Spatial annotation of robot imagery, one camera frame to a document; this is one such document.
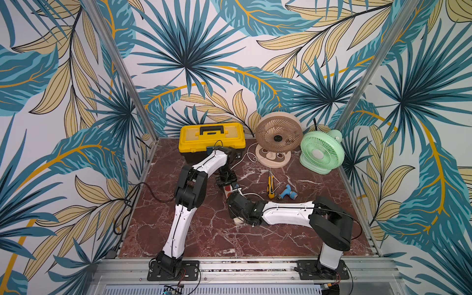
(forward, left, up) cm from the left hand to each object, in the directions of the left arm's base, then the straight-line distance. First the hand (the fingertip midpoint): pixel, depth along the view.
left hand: (230, 190), depth 96 cm
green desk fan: (+10, -43, +21) cm, 49 cm away
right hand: (-9, -1, +3) cm, 9 cm away
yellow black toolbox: (+22, +19, +16) cm, 33 cm away
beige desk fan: (+19, -23, +23) cm, 38 cm away
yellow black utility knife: (+1, -21, +2) cm, 21 cm away
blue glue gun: (-1, -30, +1) cm, 30 cm away
